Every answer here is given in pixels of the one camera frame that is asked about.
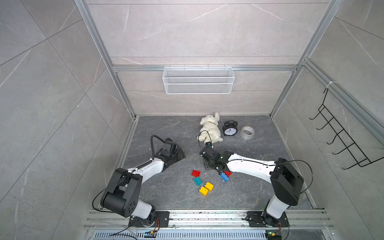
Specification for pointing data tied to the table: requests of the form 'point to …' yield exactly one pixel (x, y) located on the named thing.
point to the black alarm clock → (230, 128)
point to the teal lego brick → (198, 181)
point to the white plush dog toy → (210, 131)
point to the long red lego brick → (228, 173)
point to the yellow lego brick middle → (209, 186)
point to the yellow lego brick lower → (203, 191)
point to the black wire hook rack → (361, 158)
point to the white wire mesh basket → (194, 80)
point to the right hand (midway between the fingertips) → (209, 162)
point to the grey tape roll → (247, 132)
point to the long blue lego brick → (224, 177)
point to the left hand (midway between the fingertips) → (182, 151)
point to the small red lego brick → (196, 173)
